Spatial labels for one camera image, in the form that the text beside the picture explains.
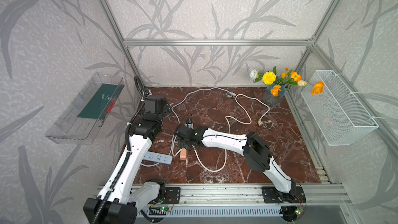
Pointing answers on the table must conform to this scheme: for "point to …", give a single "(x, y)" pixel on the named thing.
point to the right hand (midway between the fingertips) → (184, 141)
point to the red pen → (111, 107)
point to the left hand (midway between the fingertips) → (158, 104)
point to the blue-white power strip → (157, 157)
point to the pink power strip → (183, 155)
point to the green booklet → (98, 106)
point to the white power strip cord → (227, 126)
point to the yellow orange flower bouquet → (317, 88)
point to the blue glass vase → (269, 99)
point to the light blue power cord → (176, 119)
